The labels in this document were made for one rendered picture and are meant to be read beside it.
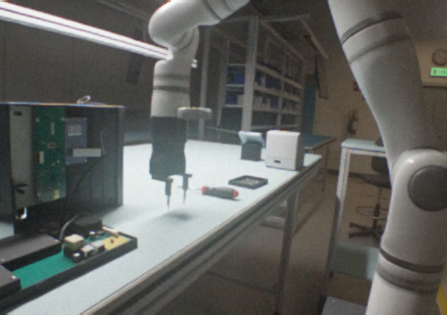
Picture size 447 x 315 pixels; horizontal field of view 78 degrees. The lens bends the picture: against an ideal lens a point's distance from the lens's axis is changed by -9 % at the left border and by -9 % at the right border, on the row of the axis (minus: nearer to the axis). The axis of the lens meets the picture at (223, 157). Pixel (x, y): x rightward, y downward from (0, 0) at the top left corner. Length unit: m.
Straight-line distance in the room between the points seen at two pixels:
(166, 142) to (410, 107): 0.41
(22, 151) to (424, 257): 0.60
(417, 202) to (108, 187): 0.55
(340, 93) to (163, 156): 6.45
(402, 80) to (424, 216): 0.18
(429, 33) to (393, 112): 6.73
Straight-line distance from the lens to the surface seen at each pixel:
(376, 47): 0.45
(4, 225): 0.61
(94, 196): 0.65
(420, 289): 0.49
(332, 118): 6.91
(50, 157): 0.55
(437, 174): 0.44
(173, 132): 0.57
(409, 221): 0.45
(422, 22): 7.23
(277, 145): 1.19
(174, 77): 0.58
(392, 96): 0.47
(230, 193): 0.73
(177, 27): 0.57
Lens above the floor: 1.21
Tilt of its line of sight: 9 degrees down
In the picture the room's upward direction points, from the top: 4 degrees clockwise
